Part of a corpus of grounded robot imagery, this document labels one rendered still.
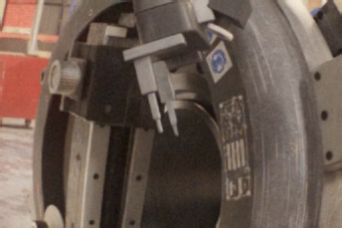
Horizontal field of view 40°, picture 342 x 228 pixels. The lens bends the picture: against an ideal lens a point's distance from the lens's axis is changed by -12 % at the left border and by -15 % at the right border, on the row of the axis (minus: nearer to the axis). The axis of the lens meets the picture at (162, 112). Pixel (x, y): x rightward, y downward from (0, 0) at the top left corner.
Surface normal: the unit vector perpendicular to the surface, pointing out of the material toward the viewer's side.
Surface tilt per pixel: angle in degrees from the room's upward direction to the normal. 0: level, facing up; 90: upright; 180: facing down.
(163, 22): 83
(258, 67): 78
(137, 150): 93
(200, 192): 72
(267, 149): 85
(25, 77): 90
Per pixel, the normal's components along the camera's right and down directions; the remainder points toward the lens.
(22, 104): 0.59, 0.12
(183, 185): 0.55, -0.09
